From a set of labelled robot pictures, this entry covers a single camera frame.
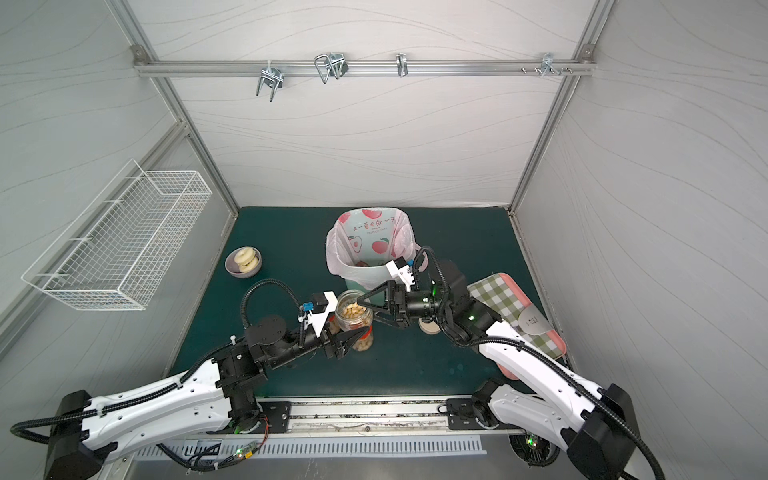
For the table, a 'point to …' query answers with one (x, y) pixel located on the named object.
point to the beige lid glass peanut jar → (351, 316)
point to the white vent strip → (197, 451)
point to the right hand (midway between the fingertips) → (363, 311)
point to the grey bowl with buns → (243, 262)
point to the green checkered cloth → (496, 295)
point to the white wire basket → (116, 255)
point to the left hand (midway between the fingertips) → (358, 316)
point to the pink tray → (555, 337)
